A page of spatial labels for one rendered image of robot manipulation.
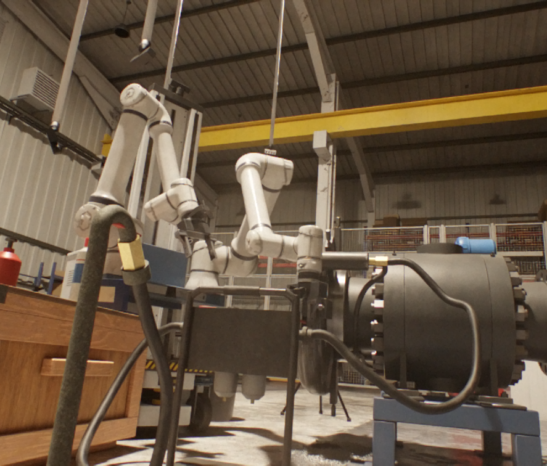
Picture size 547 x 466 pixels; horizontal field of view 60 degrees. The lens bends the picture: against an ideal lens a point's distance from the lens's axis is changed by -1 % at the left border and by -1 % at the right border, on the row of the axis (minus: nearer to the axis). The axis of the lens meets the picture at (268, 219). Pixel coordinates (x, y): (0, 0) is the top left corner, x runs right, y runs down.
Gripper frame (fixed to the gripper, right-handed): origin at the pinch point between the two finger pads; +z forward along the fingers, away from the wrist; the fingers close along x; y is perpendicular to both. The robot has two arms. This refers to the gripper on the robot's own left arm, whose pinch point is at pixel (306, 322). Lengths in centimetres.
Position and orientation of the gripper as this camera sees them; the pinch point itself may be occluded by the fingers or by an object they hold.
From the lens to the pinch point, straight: 166.4
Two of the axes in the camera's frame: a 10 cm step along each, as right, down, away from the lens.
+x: 7.2, -1.5, -6.7
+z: -0.8, 9.5, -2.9
